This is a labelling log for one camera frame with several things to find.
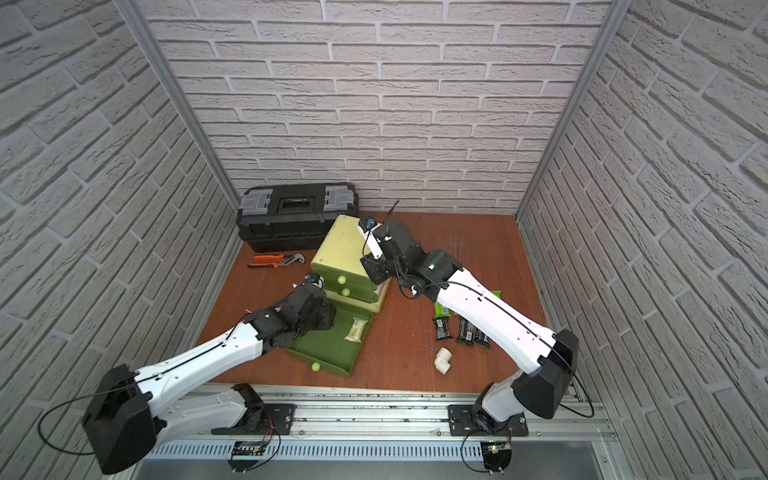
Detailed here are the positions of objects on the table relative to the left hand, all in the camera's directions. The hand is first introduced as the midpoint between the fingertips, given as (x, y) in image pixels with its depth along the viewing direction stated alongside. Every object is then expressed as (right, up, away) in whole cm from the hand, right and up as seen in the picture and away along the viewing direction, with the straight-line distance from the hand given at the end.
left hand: (333, 306), depth 83 cm
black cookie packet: (+32, -8, +5) cm, 33 cm away
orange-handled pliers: (-25, +10, +20) cm, 33 cm away
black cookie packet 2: (+39, -9, +5) cm, 41 cm away
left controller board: (-20, -33, -10) cm, 40 cm away
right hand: (+13, +15, -10) cm, 22 cm away
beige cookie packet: (+6, -8, +5) cm, 11 cm away
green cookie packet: (+32, -4, +9) cm, 34 cm away
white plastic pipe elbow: (+31, -15, -2) cm, 34 cm away
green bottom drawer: (-1, -14, +4) cm, 15 cm away
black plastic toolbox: (-17, +26, +14) cm, 34 cm away
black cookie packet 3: (+43, -10, +3) cm, 45 cm away
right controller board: (+42, -33, -13) cm, 55 cm away
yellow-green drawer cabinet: (+2, +12, -3) cm, 13 cm away
